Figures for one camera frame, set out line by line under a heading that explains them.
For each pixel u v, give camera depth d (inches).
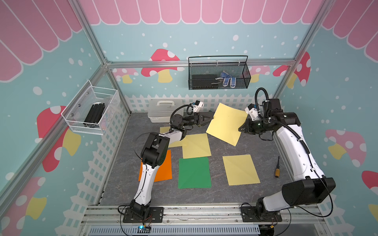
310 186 15.6
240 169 35.5
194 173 35.1
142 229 28.7
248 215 29.0
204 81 36.0
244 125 26.4
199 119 31.1
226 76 35.1
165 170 30.3
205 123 31.9
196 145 39.5
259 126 24.6
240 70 37.2
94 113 27.6
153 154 23.9
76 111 27.0
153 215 29.2
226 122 32.7
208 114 32.0
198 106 32.7
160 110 41.2
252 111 27.1
